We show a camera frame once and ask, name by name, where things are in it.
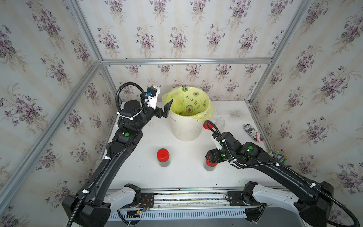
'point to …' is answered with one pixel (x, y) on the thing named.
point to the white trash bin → (185, 128)
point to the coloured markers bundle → (280, 157)
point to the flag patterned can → (255, 135)
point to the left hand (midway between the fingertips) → (162, 95)
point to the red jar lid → (205, 125)
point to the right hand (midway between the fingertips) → (214, 155)
